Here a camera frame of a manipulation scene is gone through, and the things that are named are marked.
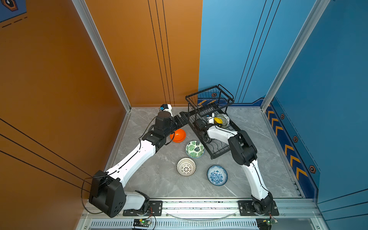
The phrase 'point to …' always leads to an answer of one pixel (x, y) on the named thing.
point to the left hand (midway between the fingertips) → (186, 114)
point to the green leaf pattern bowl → (195, 149)
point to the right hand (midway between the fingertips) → (220, 126)
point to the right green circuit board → (265, 223)
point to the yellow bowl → (217, 120)
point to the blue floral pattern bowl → (217, 175)
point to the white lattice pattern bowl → (186, 166)
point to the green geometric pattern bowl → (225, 119)
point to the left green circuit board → (141, 223)
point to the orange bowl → (179, 135)
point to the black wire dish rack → (215, 99)
